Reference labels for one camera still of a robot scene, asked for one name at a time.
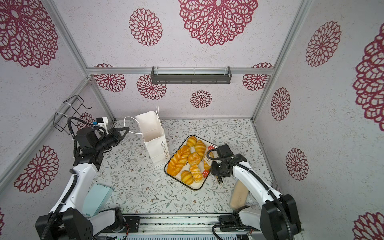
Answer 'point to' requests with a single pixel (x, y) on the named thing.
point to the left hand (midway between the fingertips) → (129, 130)
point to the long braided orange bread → (178, 161)
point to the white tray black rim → (190, 164)
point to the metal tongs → (220, 179)
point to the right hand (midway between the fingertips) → (213, 169)
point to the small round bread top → (191, 141)
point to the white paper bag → (154, 136)
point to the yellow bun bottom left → (187, 177)
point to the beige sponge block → (239, 195)
